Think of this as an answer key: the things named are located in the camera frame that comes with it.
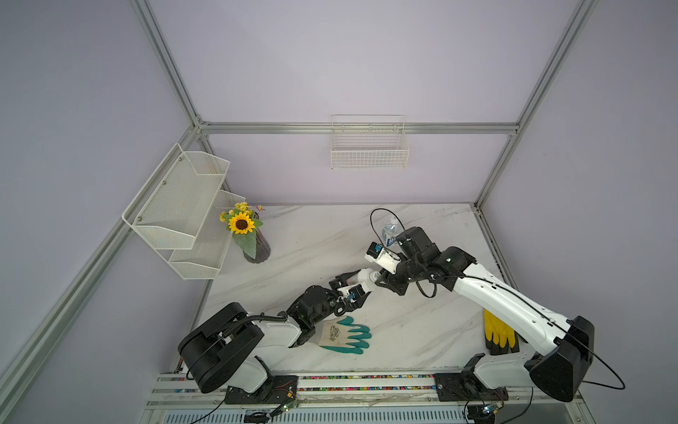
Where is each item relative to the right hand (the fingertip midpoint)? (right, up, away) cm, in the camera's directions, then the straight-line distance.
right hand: (382, 279), depth 76 cm
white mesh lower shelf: (-59, +9, +15) cm, 61 cm away
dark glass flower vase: (-43, +6, +22) cm, 49 cm away
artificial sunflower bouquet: (-43, +17, +6) cm, 47 cm away
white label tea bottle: (-5, +1, 0) cm, 5 cm away
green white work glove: (-13, -18, +6) cm, 23 cm away
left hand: (-6, -1, +5) cm, 8 cm away
